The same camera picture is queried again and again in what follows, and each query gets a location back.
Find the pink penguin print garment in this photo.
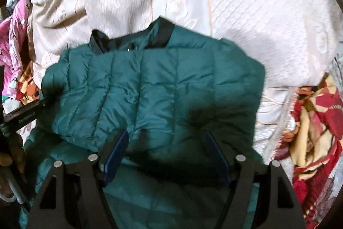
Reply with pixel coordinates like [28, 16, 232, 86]
[0, 0, 36, 101]

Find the white floral bed sheet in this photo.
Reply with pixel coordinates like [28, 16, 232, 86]
[252, 57, 343, 181]

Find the grey cable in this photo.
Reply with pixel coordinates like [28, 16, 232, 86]
[0, 168, 27, 204]

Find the red yellow patterned blanket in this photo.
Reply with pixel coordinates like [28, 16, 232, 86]
[275, 73, 343, 220]

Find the orange patterned cloth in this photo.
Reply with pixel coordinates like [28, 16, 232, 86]
[17, 62, 45, 106]

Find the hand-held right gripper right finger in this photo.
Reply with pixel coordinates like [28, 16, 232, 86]
[204, 131, 306, 229]

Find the green quilted puffer jacket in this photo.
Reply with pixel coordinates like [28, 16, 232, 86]
[20, 17, 268, 229]

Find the person's left hand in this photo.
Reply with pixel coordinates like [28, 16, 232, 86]
[0, 134, 26, 193]

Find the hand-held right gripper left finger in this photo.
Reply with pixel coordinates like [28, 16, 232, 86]
[27, 129, 130, 229]

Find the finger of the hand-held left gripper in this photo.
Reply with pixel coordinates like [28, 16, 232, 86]
[32, 85, 64, 113]

